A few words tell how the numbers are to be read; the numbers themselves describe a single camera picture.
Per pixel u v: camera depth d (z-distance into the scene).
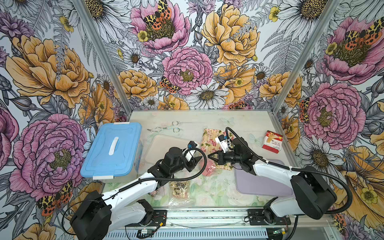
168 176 0.59
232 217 0.76
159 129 1.10
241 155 0.68
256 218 0.73
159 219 0.75
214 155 0.83
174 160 0.61
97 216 0.40
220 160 0.75
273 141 0.99
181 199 0.77
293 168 0.49
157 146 1.03
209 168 0.83
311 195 0.43
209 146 1.02
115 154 0.78
